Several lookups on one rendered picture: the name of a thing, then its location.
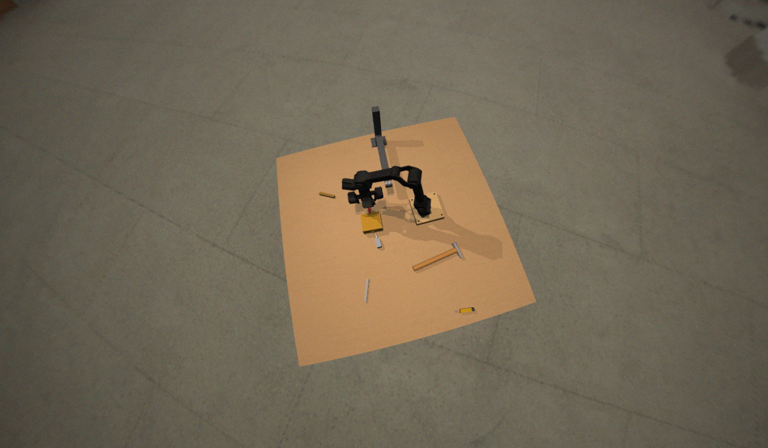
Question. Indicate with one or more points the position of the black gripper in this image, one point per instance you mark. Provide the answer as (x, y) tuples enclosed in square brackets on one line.
[(353, 198)]

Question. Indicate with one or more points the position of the hammer with wooden handle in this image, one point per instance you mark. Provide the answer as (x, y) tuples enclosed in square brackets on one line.
[(438, 257)]

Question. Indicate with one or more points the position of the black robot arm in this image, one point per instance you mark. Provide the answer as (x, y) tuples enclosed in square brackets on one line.
[(363, 182)]

